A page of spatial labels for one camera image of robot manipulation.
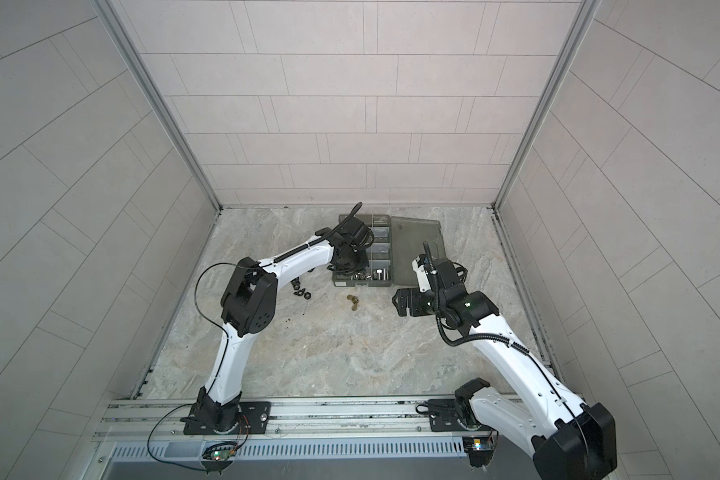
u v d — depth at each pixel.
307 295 0.92
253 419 0.71
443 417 0.71
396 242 1.04
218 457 0.64
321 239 0.68
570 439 0.37
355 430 0.70
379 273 0.94
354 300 0.91
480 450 0.68
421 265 0.69
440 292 0.58
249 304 0.54
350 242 0.74
